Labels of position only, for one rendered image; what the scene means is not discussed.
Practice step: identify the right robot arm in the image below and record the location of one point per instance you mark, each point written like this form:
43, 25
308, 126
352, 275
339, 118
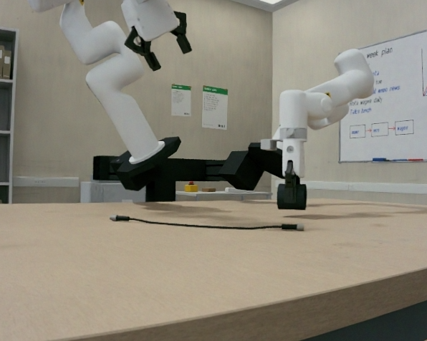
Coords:
108, 78

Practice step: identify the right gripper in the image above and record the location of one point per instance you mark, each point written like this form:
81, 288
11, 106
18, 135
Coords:
150, 20

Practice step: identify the dark grey hollow cylinder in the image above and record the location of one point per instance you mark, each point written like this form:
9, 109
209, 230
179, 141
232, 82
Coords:
301, 198

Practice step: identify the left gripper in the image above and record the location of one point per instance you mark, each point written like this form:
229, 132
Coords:
292, 164

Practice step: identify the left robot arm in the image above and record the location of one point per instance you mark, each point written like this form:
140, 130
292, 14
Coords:
314, 107

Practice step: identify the black cable plug with metal tip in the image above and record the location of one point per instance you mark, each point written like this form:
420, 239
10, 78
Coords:
119, 218

